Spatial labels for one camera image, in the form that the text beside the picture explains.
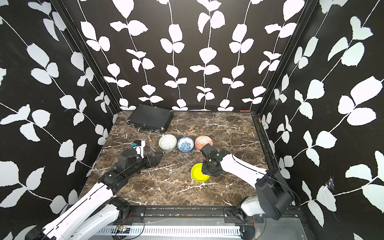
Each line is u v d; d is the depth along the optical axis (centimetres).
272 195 42
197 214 75
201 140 98
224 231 70
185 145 98
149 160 69
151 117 114
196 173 84
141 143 72
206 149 69
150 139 102
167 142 98
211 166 61
